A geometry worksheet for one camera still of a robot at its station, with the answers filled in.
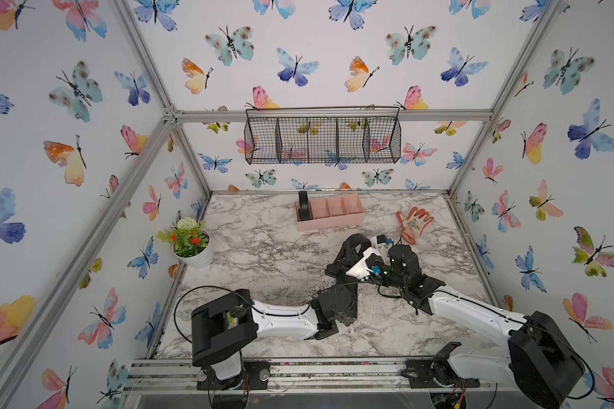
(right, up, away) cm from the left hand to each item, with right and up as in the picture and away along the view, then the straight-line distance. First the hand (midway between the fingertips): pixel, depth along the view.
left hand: (344, 245), depth 71 cm
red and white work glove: (+33, +4, +36) cm, 49 cm away
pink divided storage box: (0, +10, +47) cm, 48 cm away
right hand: (+2, -7, +8) cm, 11 cm away
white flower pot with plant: (-50, 0, +15) cm, 52 cm away
